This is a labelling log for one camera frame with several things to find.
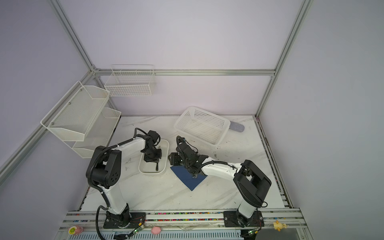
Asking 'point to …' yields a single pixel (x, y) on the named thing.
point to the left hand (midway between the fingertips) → (157, 161)
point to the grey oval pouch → (236, 126)
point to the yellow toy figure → (278, 226)
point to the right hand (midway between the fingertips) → (169, 157)
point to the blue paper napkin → (186, 177)
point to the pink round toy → (155, 230)
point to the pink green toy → (75, 230)
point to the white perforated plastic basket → (202, 125)
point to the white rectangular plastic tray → (150, 167)
